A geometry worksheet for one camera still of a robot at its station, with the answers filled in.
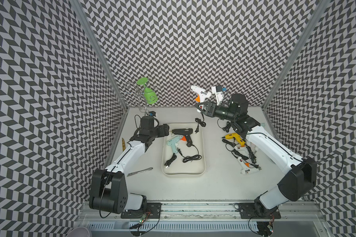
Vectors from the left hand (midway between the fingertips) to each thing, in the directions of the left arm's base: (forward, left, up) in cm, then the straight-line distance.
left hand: (162, 128), depth 87 cm
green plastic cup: (+22, +9, +6) cm, 25 cm away
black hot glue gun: (+7, -14, -13) cm, 20 cm away
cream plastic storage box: (-7, -12, -15) cm, 20 cm away
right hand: (-3, -19, +21) cm, 28 cm away
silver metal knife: (-19, +14, -18) cm, 30 cm away
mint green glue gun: (-2, -6, -13) cm, 15 cm away
